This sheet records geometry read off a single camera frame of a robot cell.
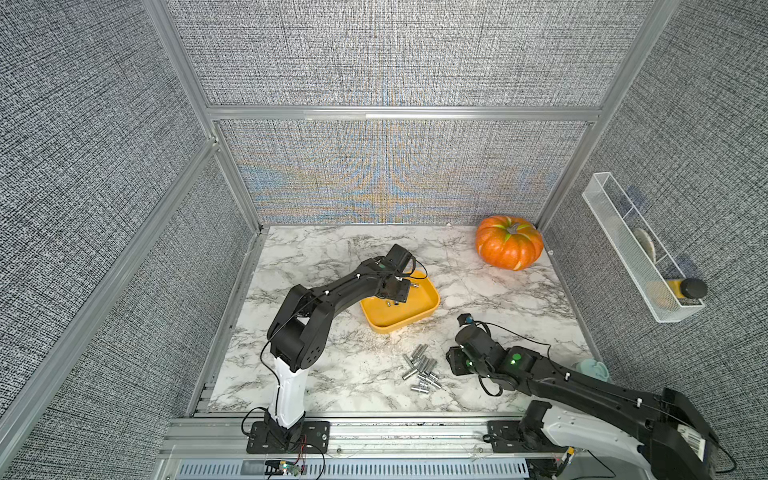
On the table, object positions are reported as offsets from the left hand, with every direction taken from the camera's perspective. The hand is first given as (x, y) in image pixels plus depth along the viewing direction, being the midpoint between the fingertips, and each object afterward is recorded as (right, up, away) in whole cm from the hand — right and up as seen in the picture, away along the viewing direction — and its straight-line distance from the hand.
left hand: (406, 287), depth 93 cm
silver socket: (+6, -22, -7) cm, 23 cm away
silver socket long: (+4, -19, -5) cm, 20 cm away
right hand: (+11, -16, -10) cm, 22 cm away
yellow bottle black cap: (+56, +3, -32) cm, 64 cm away
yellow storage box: (+6, -5, +7) cm, 10 cm away
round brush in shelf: (+55, +13, -22) cm, 61 cm away
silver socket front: (+3, -26, -13) cm, 29 cm away
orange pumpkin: (+35, +14, +7) cm, 38 cm away
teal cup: (+45, -18, -17) cm, 52 cm away
